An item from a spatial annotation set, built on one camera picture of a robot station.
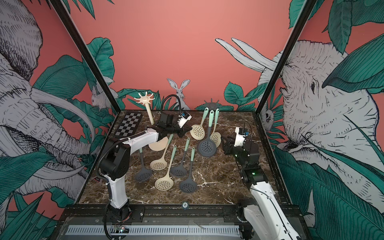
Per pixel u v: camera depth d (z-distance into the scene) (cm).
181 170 88
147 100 71
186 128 84
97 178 85
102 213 76
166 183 84
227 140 68
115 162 51
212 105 69
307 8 69
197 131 90
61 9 70
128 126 107
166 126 75
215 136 88
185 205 78
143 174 86
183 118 80
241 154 64
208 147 85
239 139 66
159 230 70
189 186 82
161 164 90
